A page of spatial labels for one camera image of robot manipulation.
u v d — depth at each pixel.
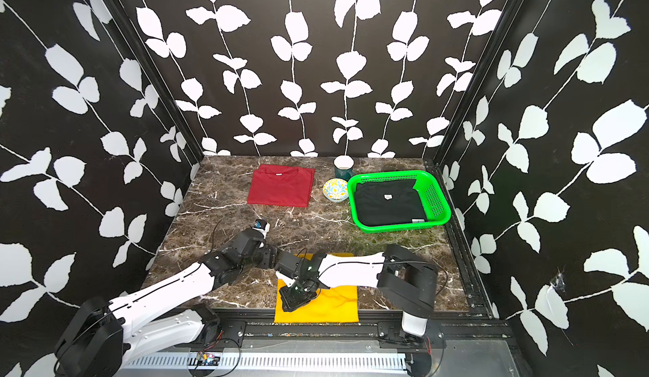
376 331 0.76
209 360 0.71
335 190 1.07
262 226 0.76
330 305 0.79
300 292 0.68
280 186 1.10
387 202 1.04
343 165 1.05
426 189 1.05
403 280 0.45
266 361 0.70
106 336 0.39
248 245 0.64
